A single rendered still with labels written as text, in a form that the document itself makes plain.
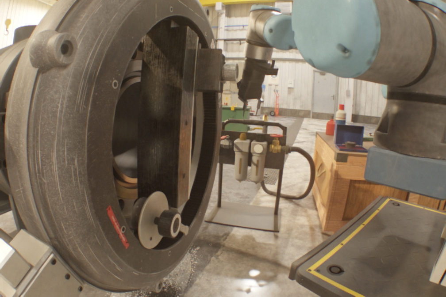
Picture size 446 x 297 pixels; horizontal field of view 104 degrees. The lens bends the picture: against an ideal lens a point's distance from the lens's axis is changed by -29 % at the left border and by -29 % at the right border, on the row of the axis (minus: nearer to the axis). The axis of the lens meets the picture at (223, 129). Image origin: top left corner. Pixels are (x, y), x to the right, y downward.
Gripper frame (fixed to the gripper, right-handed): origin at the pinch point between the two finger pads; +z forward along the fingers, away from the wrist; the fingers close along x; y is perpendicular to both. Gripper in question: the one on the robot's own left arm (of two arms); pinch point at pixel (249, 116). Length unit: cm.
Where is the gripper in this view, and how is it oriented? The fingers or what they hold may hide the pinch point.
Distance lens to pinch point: 84.2
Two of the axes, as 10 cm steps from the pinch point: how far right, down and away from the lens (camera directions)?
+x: -8.9, 1.3, -4.4
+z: -1.3, 8.4, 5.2
